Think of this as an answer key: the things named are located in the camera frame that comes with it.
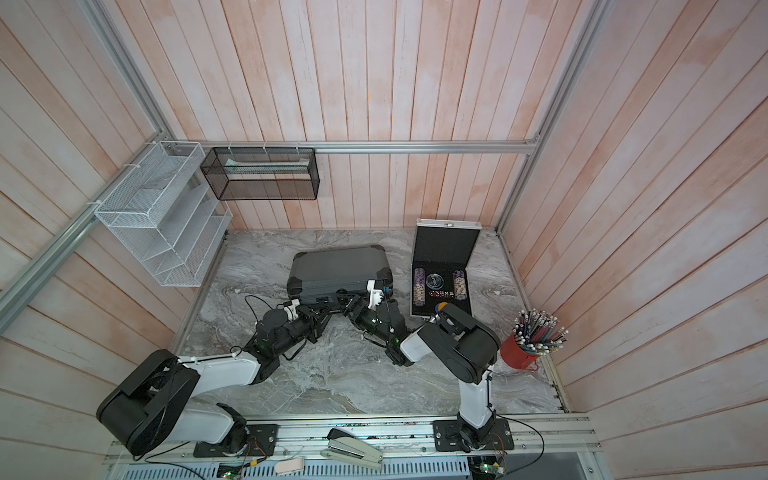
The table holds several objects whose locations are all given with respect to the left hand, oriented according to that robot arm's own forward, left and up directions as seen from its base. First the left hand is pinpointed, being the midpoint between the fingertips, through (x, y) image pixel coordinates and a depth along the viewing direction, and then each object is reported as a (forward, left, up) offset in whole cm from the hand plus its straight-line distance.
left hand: (336, 308), depth 83 cm
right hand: (+2, 0, 0) cm, 2 cm away
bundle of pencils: (-7, -55, +2) cm, 55 cm away
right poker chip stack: (+15, -40, -9) cm, 43 cm away
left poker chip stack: (+13, -26, -9) cm, 30 cm away
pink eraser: (-36, +9, -10) cm, 38 cm away
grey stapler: (-32, -4, -11) cm, 34 cm away
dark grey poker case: (+10, +7, +2) cm, 12 cm away
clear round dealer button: (+18, -32, -12) cm, 38 cm away
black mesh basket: (+46, +29, +13) cm, 56 cm away
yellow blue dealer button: (+8, -33, -12) cm, 35 cm away
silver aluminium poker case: (+22, -33, -1) cm, 40 cm away
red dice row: (+12, -33, -11) cm, 37 cm away
